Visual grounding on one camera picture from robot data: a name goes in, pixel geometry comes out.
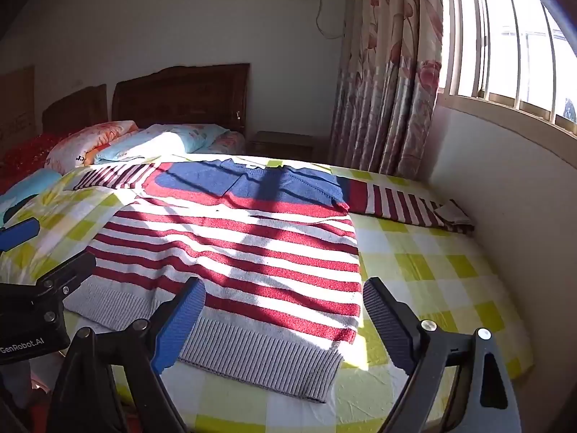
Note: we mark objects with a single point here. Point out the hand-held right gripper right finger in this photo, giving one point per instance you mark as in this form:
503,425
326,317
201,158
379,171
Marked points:
388,322

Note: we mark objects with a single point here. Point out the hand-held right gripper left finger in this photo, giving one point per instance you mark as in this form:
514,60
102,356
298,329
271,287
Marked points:
175,327

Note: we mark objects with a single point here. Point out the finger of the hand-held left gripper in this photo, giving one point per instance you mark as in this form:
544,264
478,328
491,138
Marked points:
67,270
18,233

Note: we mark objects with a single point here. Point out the red white blue striped sweater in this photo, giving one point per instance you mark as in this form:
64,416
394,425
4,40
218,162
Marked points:
225,252

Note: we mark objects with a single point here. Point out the light blue cloth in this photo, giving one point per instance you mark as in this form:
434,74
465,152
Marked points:
25,189

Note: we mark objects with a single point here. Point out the yellow white checked bed sheet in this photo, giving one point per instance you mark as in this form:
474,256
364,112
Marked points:
428,270

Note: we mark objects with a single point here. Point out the red patterned blanket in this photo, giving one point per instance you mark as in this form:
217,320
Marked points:
25,158

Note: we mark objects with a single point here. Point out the orange floral pillow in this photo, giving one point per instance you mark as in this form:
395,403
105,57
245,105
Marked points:
81,146

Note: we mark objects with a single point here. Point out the brown cardboard sheet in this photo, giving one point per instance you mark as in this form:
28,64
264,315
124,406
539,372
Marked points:
17,108

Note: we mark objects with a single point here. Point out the small dark wooden headboard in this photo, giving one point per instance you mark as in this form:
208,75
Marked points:
74,110

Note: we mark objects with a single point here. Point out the light blue floral pillow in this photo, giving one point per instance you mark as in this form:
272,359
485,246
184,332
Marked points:
157,142

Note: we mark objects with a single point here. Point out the pink floral pillow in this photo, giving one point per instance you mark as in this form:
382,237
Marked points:
227,143

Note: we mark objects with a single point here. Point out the large dark wooden headboard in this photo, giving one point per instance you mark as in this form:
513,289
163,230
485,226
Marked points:
180,99

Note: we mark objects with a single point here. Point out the wooden nightstand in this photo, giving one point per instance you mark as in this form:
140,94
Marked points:
281,146

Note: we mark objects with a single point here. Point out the pink floral curtain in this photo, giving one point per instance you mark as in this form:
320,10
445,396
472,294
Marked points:
383,76

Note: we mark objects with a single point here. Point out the barred window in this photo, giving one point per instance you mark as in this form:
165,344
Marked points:
496,31

